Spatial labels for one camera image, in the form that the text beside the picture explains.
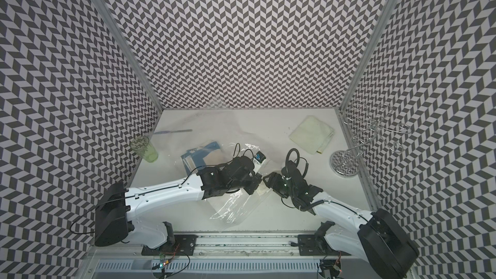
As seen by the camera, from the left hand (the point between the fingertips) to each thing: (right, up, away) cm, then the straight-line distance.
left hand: (259, 179), depth 76 cm
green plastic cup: (-64, +11, +27) cm, 70 cm away
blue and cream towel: (-32, +5, +18) cm, 37 cm away
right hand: (+3, -5, +8) cm, 10 cm away
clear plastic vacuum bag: (-10, -11, -1) cm, 15 cm away
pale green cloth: (+29, +16, +27) cm, 42 cm away
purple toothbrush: (-50, +18, +28) cm, 60 cm away
